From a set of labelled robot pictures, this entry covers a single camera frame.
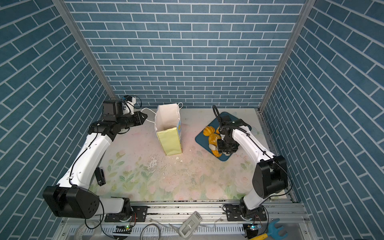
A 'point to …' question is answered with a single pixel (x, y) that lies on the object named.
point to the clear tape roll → (79, 232)
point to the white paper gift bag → (168, 128)
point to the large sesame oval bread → (213, 140)
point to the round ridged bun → (208, 130)
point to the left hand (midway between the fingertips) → (147, 114)
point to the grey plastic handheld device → (189, 227)
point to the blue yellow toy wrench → (275, 232)
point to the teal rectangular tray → (226, 114)
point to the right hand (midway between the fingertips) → (221, 149)
